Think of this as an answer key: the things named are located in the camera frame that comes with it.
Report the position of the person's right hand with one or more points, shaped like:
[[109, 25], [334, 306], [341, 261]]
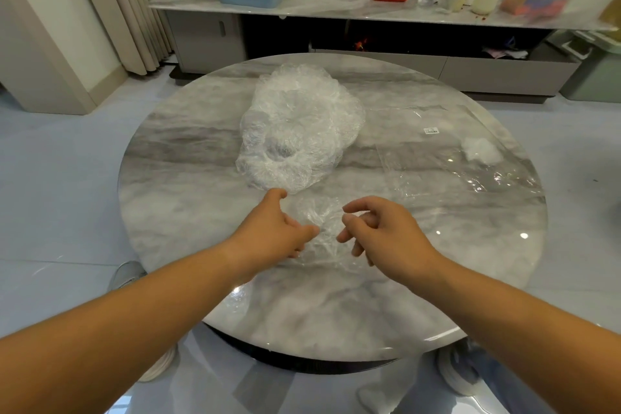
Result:
[[398, 244]]

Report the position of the person's left hand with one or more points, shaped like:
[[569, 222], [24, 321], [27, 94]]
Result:
[[262, 234]]

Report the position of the clear plastic bag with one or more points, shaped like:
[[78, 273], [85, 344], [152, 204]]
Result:
[[437, 171]]

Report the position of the pile of clear plastic caps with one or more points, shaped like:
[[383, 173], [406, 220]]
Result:
[[301, 118]]

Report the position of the person's left forearm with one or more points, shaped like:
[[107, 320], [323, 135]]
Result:
[[116, 341]]

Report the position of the person's right forearm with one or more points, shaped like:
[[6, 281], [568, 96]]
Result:
[[534, 341]]

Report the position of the green storage bin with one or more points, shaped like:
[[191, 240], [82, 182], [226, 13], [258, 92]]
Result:
[[597, 69]]

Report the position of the black table base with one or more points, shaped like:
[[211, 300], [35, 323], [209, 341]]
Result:
[[310, 360]]

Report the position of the grey sneaker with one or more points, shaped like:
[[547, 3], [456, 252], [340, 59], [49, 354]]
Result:
[[126, 275], [461, 372]]

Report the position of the long grey low cabinet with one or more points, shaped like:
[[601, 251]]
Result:
[[199, 40]]

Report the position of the beige curtain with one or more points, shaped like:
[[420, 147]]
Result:
[[121, 6]]

